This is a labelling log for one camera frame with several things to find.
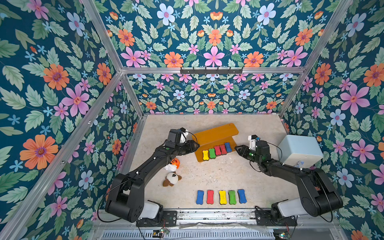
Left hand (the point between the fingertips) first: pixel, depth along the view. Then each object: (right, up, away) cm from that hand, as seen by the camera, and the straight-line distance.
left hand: (198, 144), depth 84 cm
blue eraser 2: (+24, -28, -6) cm, 38 cm away
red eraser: (+12, -5, +11) cm, 17 cm away
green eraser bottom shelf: (+9, -7, +10) cm, 15 cm away
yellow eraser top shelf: (+14, -29, -6) cm, 32 cm away
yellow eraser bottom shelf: (+4, -9, +9) cm, 13 cm away
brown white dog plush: (-16, -20, +1) cm, 25 cm away
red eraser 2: (+16, -5, +12) cm, 20 cm away
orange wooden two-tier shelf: (+11, +4, +7) cm, 13 cm away
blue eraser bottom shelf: (+20, -3, +14) cm, 24 cm away
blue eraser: (+1, -28, -4) cm, 28 cm away
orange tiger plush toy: (-14, -12, +4) cm, 19 cm away
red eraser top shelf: (+7, -28, -4) cm, 29 cm away
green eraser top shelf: (+18, -28, -5) cm, 34 cm away
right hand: (+23, -2, +5) cm, 24 cm away
